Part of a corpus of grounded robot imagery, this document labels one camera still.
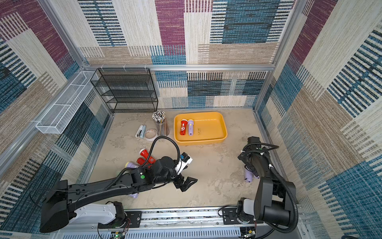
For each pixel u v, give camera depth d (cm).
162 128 99
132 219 73
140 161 90
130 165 88
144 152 94
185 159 63
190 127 104
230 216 73
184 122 108
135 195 79
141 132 105
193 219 75
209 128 111
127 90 109
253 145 70
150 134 106
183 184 64
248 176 83
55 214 39
